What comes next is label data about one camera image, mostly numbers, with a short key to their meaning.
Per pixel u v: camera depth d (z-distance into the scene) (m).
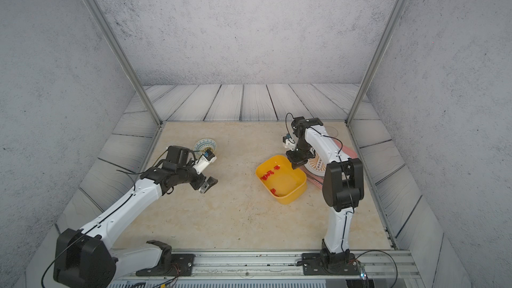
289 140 0.83
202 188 0.74
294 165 0.79
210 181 0.74
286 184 0.94
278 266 0.74
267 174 0.96
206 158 0.72
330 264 0.65
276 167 0.98
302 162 0.80
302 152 0.77
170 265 0.71
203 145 1.08
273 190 0.87
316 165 0.99
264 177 0.96
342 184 0.51
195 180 0.73
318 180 0.95
